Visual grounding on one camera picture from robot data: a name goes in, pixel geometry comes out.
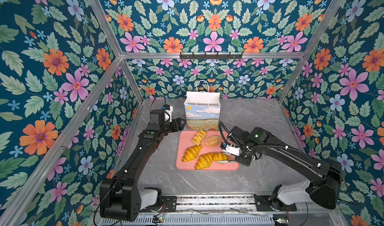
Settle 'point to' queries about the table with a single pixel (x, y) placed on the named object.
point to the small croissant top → (199, 137)
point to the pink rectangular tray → (201, 150)
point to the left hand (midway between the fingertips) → (183, 118)
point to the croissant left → (191, 153)
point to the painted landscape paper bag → (202, 110)
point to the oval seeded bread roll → (212, 141)
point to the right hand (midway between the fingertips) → (240, 156)
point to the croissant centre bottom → (205, 160)
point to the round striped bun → (219, 156)
